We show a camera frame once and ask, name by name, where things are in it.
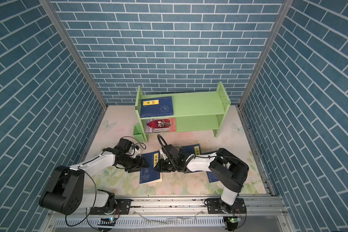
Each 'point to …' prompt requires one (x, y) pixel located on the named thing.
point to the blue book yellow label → (156, 107)
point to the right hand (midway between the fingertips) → (153, 168)
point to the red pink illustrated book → (153, 125)
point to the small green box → (137, 133)
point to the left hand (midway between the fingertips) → (145, 167)
